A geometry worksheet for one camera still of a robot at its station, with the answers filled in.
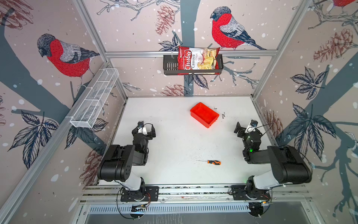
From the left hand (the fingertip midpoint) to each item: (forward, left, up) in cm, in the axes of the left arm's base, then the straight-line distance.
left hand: (144, 125), depth 89 cm
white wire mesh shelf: (-3, +25, +19) cm, 32 cm away
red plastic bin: (+14, -42, -7) cm, 45 cm away
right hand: (-1, -66, 0) cm, 66 cm away
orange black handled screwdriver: (-21, -43, -10) cm, 49 cm away
